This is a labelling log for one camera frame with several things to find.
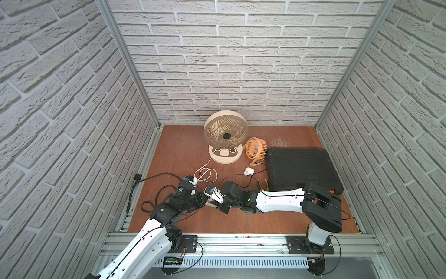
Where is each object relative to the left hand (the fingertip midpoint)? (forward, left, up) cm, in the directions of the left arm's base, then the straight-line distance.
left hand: (207, 193), depth 79 cm
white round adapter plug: (+15, -22, -6) cm, 27 cm away
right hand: (-1, -4, -4) cm, 6 cm away
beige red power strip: (-3, -2, -2) cm, 5 cm away
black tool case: (+14, -44, 0) cm, 46 cm away
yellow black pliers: (+8, -31, -7) cm, 33 cm away
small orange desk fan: (+26, -25, +2) cm, 36 cm away
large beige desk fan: (+25, -8, +16) cm, 31 cm away
